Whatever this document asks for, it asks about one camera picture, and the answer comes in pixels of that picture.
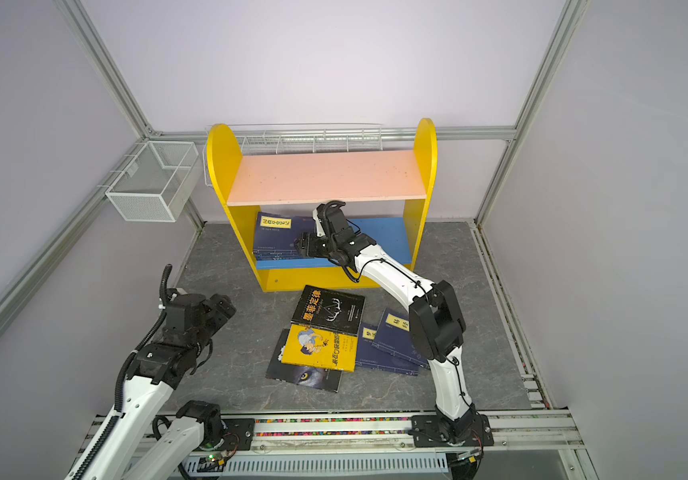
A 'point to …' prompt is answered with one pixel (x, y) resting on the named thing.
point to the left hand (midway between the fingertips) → (221, 310)
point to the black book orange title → (331, 310)
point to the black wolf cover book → (314, 377)
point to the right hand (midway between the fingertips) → (303, 245)
